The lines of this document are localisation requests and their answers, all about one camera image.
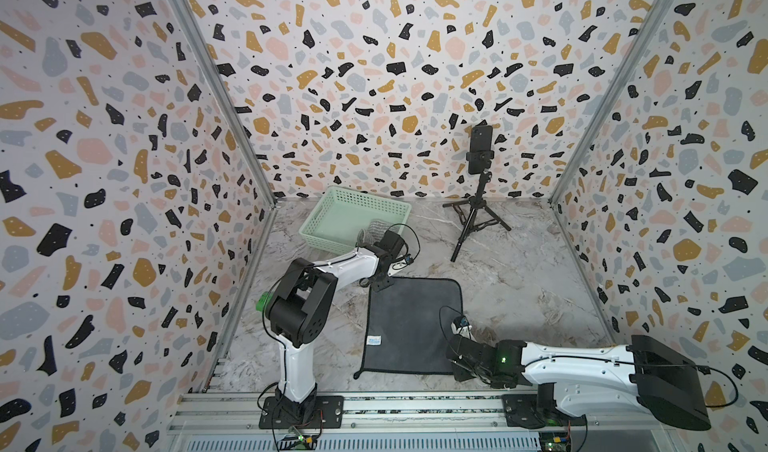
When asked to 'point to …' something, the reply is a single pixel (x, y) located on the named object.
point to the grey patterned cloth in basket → (374, 231)
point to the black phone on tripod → (481, 153)
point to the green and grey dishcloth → (409, 324)
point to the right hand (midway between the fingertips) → (452, 367)
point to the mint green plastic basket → (332, 216)
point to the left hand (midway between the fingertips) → (379, 273)
